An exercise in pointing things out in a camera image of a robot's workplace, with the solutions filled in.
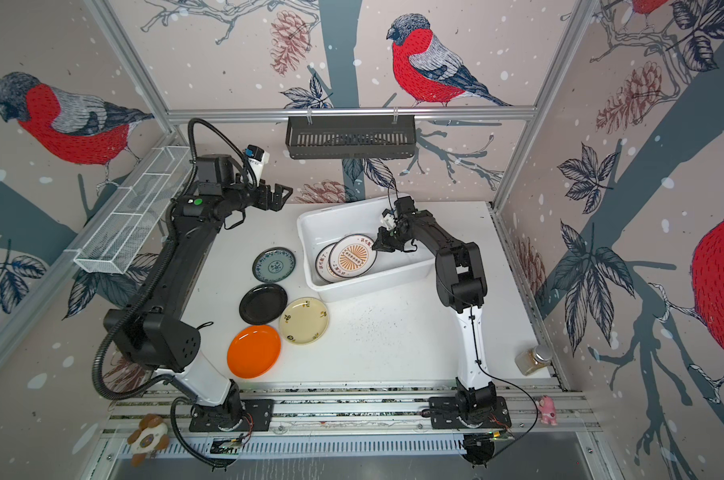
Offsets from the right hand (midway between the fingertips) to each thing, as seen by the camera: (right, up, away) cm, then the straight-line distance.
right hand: (373, 249), depth 101 cm
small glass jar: (+41, -27, -26) cm, 56 cm away
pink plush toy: (+43, -39, -28) cm, 64 cm away
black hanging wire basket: (-8, +41, +6) cm, 42 cm away
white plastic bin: (-19, +7, -1) cm, 20 cm away
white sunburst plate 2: (-7, -2, +2) cm, 8 cm away
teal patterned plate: (-36, -6, +3) cm, 36 cm away
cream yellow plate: (-22, -22, -9) cm, 33 cm away
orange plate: (-34, -28, -19) cm, 48 cm away
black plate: (-35, -17, -9) cm, 40 cm away
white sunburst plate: (-18, -6, 0) cm, 19 cm away
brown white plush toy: (-53, -42, -33) cm, 75 cm away
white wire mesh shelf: (-64, +4, -29) cm, 70 cm away
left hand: (-27, +19, -24) cm, 40 cm away
